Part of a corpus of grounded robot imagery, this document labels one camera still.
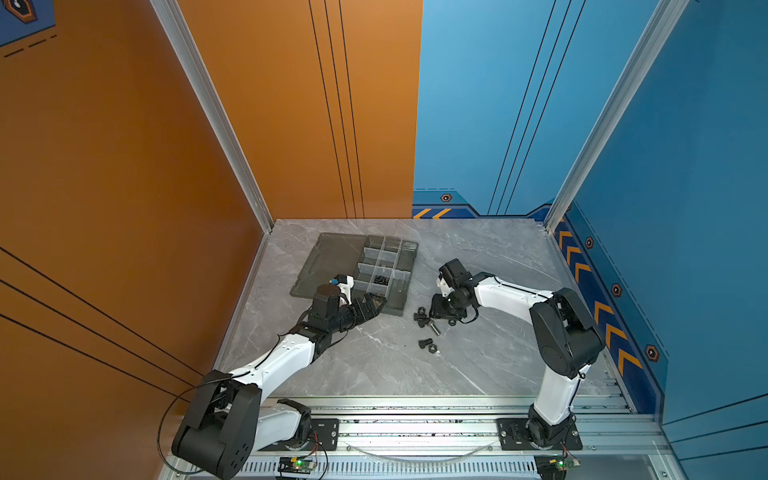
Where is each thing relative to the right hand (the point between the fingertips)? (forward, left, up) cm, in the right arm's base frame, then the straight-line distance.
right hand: (432, 314), depth 93 cm
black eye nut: (+13, +16, +1) cm, 21 cm away
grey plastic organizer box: (+17, +18, +4) cm, 25 cm away
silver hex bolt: (-4, 0, -1) cm, 4 cm away
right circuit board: (-38, -28, -2) cm, 47 cm away
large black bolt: (0, +3, -1) cm, 3 cm away
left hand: (-2, +16, +11) cm, 19 cm away
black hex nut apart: (-11, +1, -1) cm, 11 cm away
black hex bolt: (-9, +4, -1) cm, 10 cm away
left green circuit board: (-39, +35, -2) cm, 52 cm away
